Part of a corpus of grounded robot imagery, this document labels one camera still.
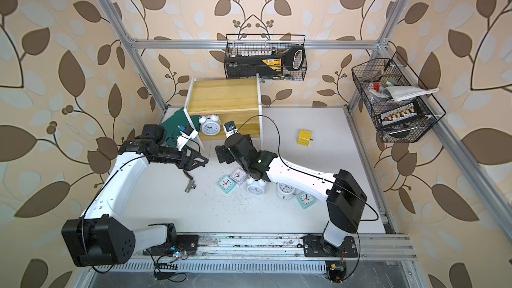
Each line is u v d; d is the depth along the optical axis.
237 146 0.56
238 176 0.91
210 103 0.78
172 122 1.08
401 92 0.63
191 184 0.89
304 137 1.01
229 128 0.66
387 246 0.76
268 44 0.89
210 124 0.85
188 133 0.68
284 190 0.84
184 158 0.65
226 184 0.89
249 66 0.85
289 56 0.84
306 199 0.84
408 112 0.66
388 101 0.69
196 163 0.68
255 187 0.84
